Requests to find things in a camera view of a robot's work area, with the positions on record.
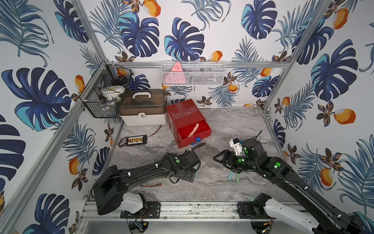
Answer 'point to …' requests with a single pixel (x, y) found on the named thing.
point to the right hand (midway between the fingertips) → (218, 160)
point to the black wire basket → (97, 105)
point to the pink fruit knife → (195, 128)
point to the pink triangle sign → (176, 76)
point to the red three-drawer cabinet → (187, 123)
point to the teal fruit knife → (230, 176)
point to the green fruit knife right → (238, 177)
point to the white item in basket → (113, 92)
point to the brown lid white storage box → (142, 107)
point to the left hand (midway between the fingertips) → (187, 173)
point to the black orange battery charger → (136, 140)
